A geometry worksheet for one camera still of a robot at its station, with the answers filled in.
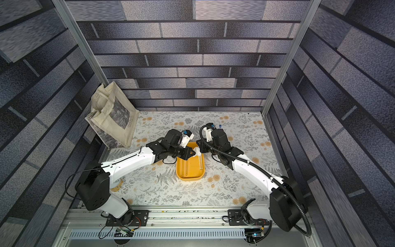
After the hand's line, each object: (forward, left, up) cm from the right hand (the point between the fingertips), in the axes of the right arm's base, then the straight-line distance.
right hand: (196, 140), depth 81 cm
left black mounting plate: (-35, +28, -12) cm, 47 cm away
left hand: (-6, 0, -3) cm, 7 cm away
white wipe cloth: (-5, -1, -1) cm, 5 cm away
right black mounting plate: (-33, -21, -18) cm, 43 cm away
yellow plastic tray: (-9, +2, -17) cm, 19 cm away
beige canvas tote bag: (+15, +51, +4) cm, 53 cm away
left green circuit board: (-41, +34, -19) cm, 56 cm away
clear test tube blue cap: (-8, +6, -17) cm, 20 cm away
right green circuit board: (-39, -27, -20) cm, 52 cm away
